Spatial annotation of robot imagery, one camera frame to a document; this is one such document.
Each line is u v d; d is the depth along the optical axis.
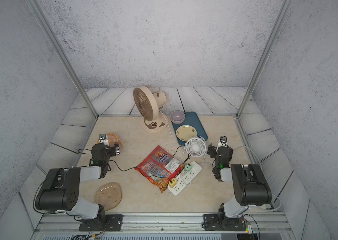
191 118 1.18
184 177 0.85
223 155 0.71
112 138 0.95
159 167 0.88
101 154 0.72
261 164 0.96
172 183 0.79
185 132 1.09
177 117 1.16
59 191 0.46
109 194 0.83
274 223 0.74
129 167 0.93
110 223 0.72
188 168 0.85
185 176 0.86
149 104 0.90
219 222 0.72
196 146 0.91
